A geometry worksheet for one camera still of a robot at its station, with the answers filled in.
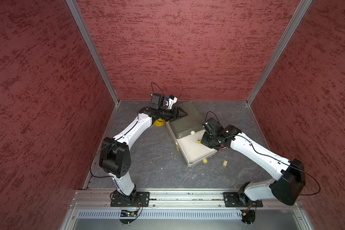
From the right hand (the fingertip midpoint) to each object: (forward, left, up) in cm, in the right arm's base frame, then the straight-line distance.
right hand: (203, 145), depth 80 cm
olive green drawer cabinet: (+12, +5, +7) cm, 15 cm away
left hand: (+13, +11, +9) cm, 19 cm away
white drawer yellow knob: (-1, +5, -7) cm, 9 cm away
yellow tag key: (-6, -15, -14) cm, 22 cm away
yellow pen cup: (+26, +28, -12) cm, 40 cm away
